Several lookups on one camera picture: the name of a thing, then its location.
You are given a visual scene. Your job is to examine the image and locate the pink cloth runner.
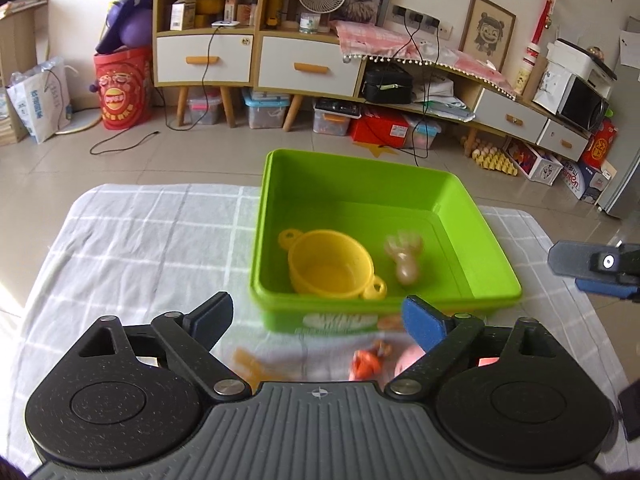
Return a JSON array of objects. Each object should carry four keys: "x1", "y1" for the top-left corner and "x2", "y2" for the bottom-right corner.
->
[{"x1": 331, "y1": 21, "x2": 516, "y2": 99}]

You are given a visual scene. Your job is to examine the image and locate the black bag on shelf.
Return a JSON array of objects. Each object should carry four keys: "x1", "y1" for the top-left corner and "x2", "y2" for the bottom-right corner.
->
[{"x1": 360, "y1": 62, "x2": 413, "y2": 104}]

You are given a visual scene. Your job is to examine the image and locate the orange toy piece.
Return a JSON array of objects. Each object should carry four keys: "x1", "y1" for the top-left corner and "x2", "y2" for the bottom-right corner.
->
[{"x1": 349, "y1": 340, "x2": 392, "y2": 382}]

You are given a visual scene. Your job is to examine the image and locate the yellow toy pot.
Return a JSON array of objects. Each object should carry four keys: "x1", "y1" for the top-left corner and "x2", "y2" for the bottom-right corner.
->
[{"x1": 278, "y1": 229, "x2": 387, "y2": 300}]

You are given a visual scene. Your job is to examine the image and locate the yellow egg tray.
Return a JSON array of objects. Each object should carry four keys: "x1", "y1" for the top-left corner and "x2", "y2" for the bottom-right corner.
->
[{"x1": 471, "y1": 141, "x2": 518, "y2": 177}]

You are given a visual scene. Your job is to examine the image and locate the gold antler toy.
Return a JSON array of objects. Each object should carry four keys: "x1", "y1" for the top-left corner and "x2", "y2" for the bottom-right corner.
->
[{"x1": 384, "y1": 232, "x2": 423, "y2": 286}]

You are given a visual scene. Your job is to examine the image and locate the green plastic bin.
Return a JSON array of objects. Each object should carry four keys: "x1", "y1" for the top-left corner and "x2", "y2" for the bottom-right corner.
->
[{"x1": 250, "y1": 150, "x2": 522, "y2": 335}]

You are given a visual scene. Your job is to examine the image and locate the pink pig toy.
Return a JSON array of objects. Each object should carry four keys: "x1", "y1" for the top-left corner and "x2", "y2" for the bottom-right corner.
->
[{"x1": 394, "y1": 344, "x2": 425, "y2": 377}]

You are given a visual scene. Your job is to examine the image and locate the red cartoon bucket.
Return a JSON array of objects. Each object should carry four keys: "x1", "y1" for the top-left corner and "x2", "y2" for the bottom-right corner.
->
[{"x1": 93, "y1": 47, "x2": 153, "y2": 130}]

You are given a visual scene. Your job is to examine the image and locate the wooden sideboard cabinet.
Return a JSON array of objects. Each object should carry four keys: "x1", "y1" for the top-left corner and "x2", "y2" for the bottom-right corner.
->
[{"x1": 153, "y1": 0, "x2": 588, "y2": 160}]

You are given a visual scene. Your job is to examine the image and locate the clear storage box blue lid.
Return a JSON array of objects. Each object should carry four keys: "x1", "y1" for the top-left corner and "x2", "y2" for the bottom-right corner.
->
[{"x1": 242, "y1": 88, "x2": 291, "y2": 129}]

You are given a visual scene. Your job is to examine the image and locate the white checked tablecloth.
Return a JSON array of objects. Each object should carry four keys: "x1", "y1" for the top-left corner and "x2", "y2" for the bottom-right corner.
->
[{"x1": 1, "y1": 184, "x2": 629, "y2": 474}]

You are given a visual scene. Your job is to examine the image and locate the white paper bag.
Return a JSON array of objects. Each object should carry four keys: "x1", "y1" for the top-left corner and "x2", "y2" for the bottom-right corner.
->
[{"x1": 6, "y1": 56, "x2": 73, "y2": 144}]

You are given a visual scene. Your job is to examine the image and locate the black microwave oven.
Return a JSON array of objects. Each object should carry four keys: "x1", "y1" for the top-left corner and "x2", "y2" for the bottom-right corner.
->
[{"x1": 533, "y1": 62, "x2": 608, "y2": 133}]

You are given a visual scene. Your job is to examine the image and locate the framed cartoon girl picture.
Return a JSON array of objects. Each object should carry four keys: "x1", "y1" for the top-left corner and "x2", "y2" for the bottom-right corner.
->
[{"x1": 458, "y1": 0, "x2": 516, "y2": 72}]

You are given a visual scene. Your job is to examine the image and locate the red box under cabinet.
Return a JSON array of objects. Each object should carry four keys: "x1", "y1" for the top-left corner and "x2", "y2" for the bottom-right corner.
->
[{"x1": 348, "y1": 106, "x2": 410, "y2": 148}]

